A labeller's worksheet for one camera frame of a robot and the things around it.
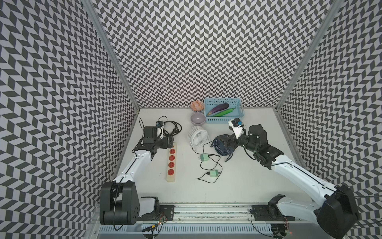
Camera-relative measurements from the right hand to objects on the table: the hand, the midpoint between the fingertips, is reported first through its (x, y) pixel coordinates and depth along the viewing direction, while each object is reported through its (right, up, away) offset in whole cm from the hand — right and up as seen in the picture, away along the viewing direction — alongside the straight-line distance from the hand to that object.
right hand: (224, 134), depth 77 cm
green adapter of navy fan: (-5, -22, +5) cm, 24 cm away
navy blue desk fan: (0, -10, +18) cm, 20 cm away
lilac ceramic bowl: (-14, +8, +31) cm, 35 cm away
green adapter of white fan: (-10, -15, +14) cm, 23 cm away
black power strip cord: (-34, +2, +28) cm, 44 cm away
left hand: (-34, -4, +11) cm, 36 cm away
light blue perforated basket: (+3, +15, +34) cm, 38 cm away
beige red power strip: (-30, -18, +9) cm, 36 cm away
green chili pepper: (+6, +14, +34) cm, 37 cm away
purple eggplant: (+2, +17, +36) cm, 40 cm away
